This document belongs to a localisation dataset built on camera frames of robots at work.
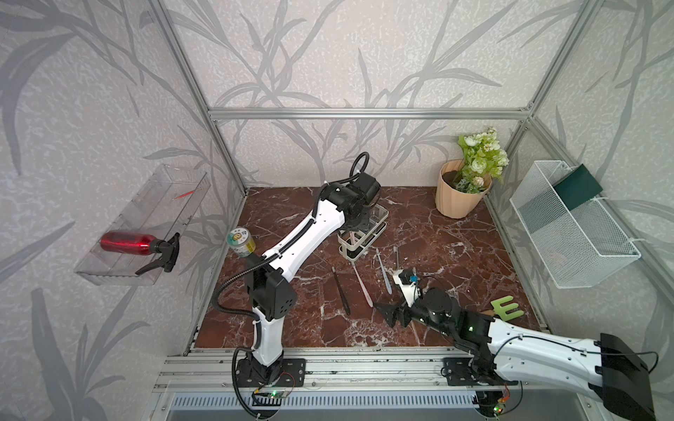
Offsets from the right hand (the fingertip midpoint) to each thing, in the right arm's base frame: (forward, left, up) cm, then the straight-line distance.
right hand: (383, 293), depth 75 cm
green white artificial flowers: (+43, -38, +13) cm, 59 cm away
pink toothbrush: (+3, +4, -13) cm, 14 cm away
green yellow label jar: (+22, +49, -6) cm, 54 cm away
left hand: (+20, +7, +7) cm, 22 cm away
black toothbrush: (+7, +13, -14) cm, 20 cm away
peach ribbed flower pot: (+38, -29, -1) cm, 47 cm away
